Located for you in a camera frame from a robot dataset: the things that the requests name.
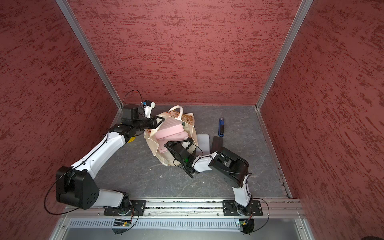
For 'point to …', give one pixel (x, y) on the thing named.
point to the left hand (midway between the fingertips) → (163, 121)
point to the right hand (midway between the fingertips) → (169, 147)
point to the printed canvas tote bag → (166, 158)
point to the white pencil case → (203, 141)
